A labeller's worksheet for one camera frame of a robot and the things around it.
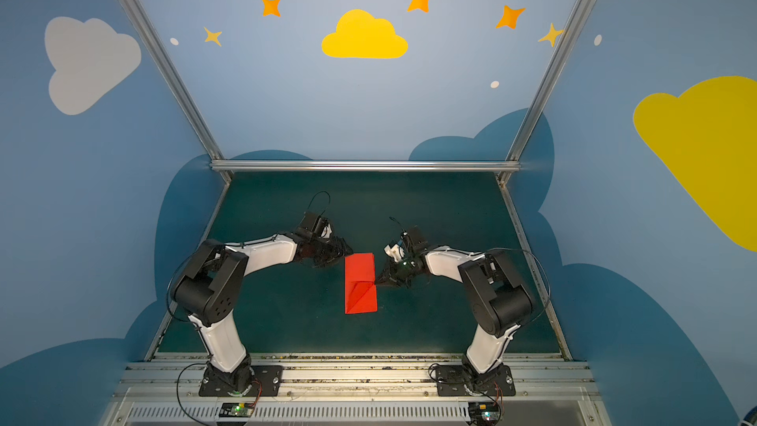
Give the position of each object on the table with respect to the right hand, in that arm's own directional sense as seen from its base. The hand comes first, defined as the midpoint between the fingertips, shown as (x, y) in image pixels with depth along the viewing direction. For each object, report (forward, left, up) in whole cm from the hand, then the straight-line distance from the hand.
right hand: (376, 279), depth 89 cm
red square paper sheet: (-2, +5, -1) cm, 6 cm away
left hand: (+8, +9, 0) cm, 12 cm away
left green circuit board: (-34, +32, -4) cm, 47 cm away
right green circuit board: (-32, -29, -4) cm, 43 cm away
